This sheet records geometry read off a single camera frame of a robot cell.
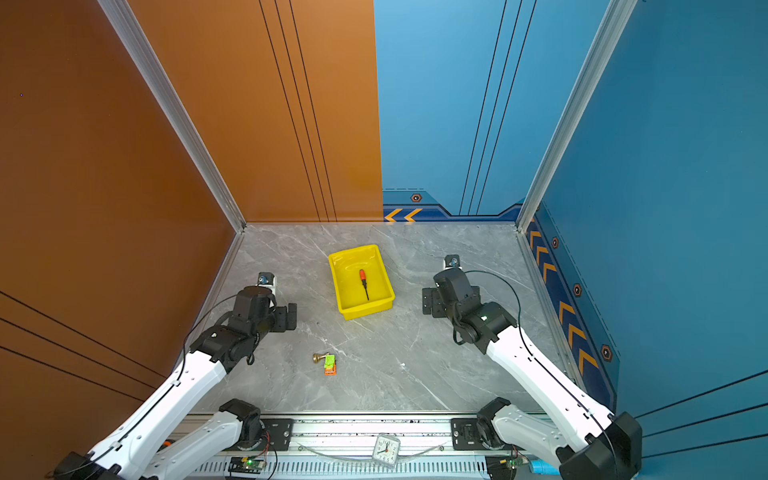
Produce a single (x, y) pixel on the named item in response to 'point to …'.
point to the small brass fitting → (316, 356)
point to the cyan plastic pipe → (543, 468)
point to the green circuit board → (246, 465)
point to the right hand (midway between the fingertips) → (441, 293)
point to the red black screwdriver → (363, 278)
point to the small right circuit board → (513, 462)
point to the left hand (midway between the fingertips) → (279, 303)
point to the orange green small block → (330, 365)
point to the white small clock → (386, 450)
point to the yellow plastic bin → (362, 284)
